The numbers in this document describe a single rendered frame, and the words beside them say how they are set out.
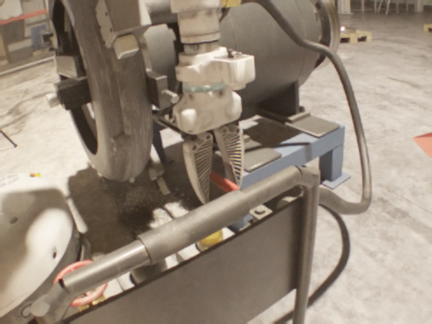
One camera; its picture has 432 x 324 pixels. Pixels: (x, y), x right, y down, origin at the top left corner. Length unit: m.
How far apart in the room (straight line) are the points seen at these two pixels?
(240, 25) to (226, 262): 0.79
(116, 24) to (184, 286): 0.50
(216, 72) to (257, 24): 0.69
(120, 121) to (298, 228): 0.50
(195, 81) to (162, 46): 0.59
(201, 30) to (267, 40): 0.69
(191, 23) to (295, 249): 0.37
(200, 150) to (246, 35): 0.63
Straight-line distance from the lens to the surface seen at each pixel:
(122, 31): 0.69
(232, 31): 1.04
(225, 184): 0.55
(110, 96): 0.79
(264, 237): 0.45
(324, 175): 1.45
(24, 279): 0.81
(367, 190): 0.96
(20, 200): 1.02
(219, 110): 0.49
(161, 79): 0.78
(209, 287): 0.44
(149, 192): 1.50
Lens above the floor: 0.77
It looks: 28 degrees down
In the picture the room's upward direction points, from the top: 7 degrees counter-clockwise
